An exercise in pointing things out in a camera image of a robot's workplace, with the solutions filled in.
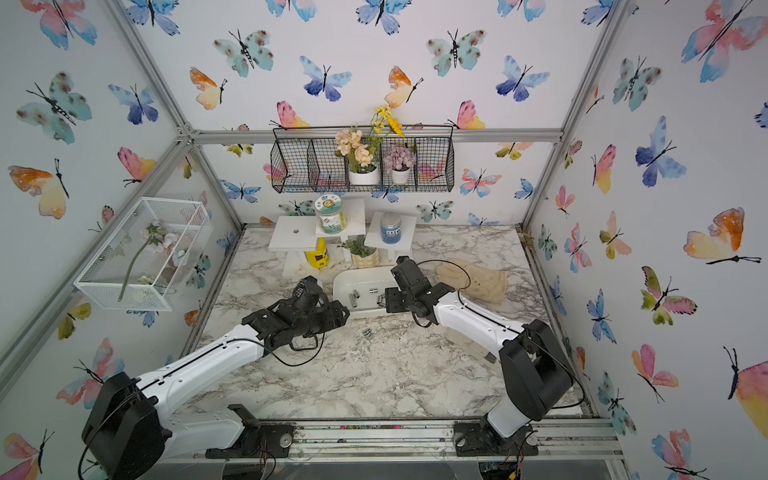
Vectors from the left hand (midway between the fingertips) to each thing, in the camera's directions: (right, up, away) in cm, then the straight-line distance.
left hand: (345, 314), depth 82 cm
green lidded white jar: (-4, +27, 0) cm, 27 cm away
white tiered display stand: (-19, +22, +15) cm, 33 cm away
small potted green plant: (+3, +16, +14) cm, 21 cm away
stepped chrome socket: (+6, +4, +19) cm, 20 cm away
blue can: (+12, +24, +8) cm, 28 cm away
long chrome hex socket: (-1, +2, +16) cm, 16 cm away
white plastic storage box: (+1, +5, +19) cm, 20 cm away
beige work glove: (+44, +6, +20) cm, 49 cm away
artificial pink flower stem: (-46, +21, -7) cm, 50 cm away
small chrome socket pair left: (+5, -8, +10) cm, 14 cm away
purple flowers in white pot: (+14, +44, +7) cm, 47 cm away
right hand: (+14, +5, +5) cm, 16 cm away
